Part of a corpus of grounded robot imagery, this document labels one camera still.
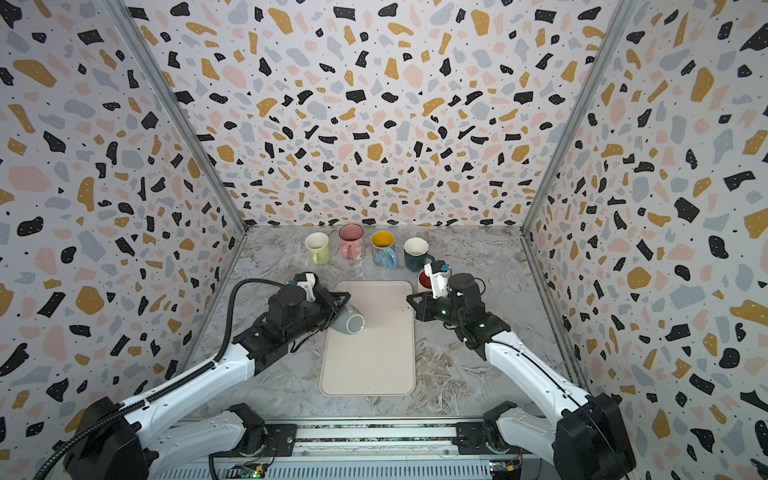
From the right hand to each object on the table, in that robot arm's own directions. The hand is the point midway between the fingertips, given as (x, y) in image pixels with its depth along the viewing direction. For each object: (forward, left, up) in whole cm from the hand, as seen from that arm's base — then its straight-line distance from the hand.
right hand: (404, 294), depth 77 cm
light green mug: (+29, +31, -13) cm, 45 cm away
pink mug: (+29, +19, -11) cm, 36 cm away
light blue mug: (+24, +7, -13) cm, 28 cm away
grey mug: (-7, +13, -1) cm, 15 cm away
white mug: (0, -5, +6) cm, 7 cm away
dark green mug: (+22, -4, -11) cm, 25 cm away
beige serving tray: (-10, +7, -21) cm, 24 cm away
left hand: (-1, +13, +2) cm, 13 cm away
